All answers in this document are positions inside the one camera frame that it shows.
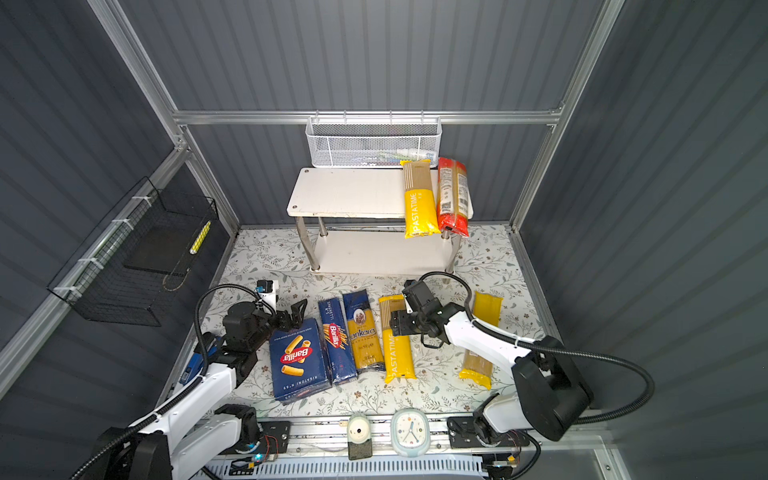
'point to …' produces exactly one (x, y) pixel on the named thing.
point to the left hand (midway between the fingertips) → (290, 299)
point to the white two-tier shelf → (363, 193)
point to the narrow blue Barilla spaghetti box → (341, 357)
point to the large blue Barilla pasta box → (298, 359)
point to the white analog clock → (410, 432)
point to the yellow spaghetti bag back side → (475, 368)
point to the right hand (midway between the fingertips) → (404, 323)
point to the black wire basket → (158, 231)
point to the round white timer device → (359, 437)
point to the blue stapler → (195, 362)
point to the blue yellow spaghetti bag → (366, 345)
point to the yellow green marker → (199, 240)
